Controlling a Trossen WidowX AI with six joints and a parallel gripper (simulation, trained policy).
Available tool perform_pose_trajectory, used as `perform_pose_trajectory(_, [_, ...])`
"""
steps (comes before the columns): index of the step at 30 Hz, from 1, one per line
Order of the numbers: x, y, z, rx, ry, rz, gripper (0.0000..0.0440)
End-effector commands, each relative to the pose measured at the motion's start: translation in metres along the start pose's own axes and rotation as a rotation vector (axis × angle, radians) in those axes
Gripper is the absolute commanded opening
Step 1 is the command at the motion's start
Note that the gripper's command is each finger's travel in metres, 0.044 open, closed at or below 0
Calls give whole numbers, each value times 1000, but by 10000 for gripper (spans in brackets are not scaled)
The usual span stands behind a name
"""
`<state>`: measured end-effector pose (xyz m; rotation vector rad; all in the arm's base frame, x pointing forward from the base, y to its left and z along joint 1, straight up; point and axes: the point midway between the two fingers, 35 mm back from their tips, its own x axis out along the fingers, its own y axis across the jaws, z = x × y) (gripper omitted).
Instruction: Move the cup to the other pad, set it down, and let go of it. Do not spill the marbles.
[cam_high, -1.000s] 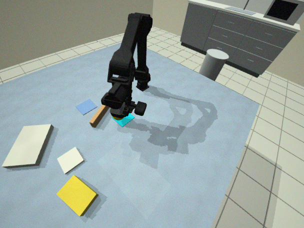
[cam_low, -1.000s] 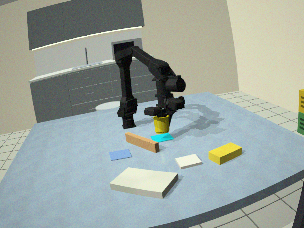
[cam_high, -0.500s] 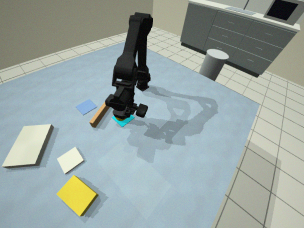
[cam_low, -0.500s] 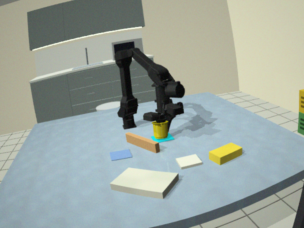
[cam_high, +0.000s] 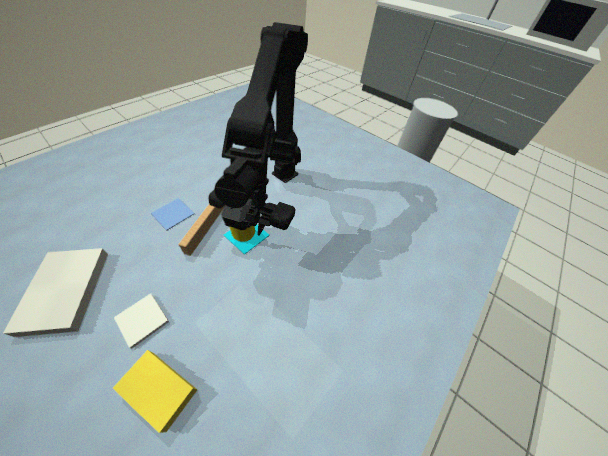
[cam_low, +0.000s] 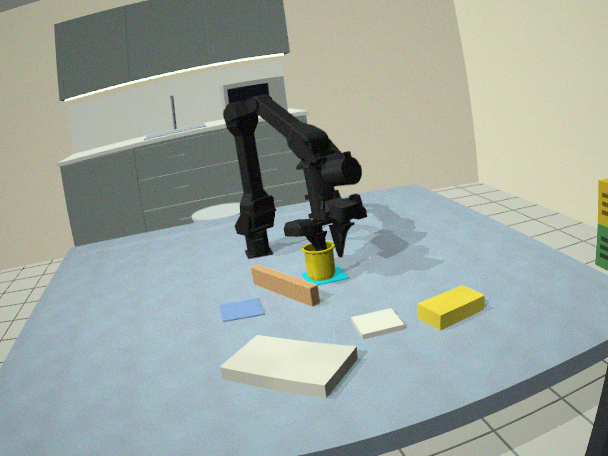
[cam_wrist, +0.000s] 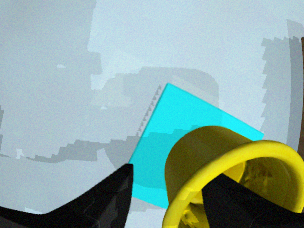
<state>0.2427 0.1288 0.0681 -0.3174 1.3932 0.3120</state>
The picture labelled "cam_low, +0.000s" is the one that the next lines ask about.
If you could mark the yellow flat square block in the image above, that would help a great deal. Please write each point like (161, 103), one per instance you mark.
(451, 307)

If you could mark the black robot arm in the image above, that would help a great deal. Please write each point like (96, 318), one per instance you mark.
(322, 162)

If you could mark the cream flat rectangular block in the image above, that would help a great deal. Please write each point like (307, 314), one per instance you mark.
(292, 366)

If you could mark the orange flat bar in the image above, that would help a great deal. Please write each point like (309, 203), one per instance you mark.
(301, 291)

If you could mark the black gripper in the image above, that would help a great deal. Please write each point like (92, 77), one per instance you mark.
(312, 229)

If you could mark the white flat rectangular block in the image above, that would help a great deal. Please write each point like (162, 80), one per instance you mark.
(377, 323)

